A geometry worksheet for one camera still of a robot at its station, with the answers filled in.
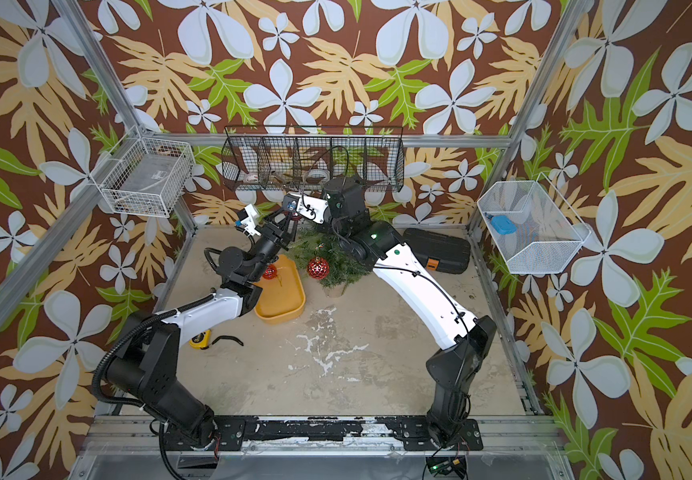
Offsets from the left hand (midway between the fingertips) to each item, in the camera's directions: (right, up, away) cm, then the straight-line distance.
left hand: (295, 206), depth 70 cm
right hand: (+7, +4, +1) cm, 8 cm away
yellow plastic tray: (-10, -26, +33) cm, 43 cm away
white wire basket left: (-46, +11, +15) cm, 50 cm away
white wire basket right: (+66, -4, +14) cm, 68 cm away
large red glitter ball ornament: (+6, -15, -2) cm, 16 cm away
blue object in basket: (+58, -2, +17) cm, 61 cm away
